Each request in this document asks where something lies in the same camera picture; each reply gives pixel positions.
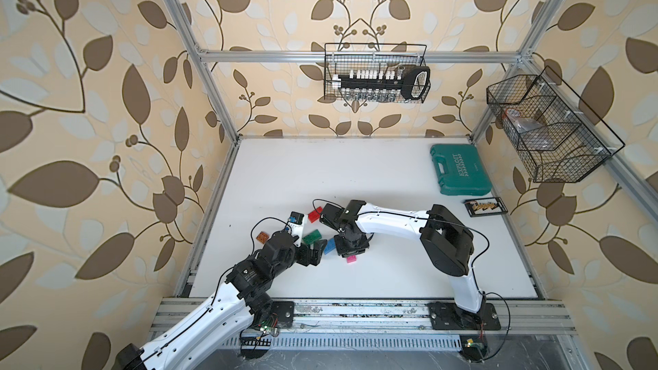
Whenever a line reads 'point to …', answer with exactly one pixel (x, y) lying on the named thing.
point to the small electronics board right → (474, 348)
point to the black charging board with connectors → (478, 207)
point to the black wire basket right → (559, 137)
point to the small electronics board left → (270, 325)
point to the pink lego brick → (351, 259)
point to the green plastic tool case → (460, 170)
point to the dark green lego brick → (313, 236)
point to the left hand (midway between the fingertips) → (314, 237)
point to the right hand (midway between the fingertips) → (347, 254)
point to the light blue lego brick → (330, 246)
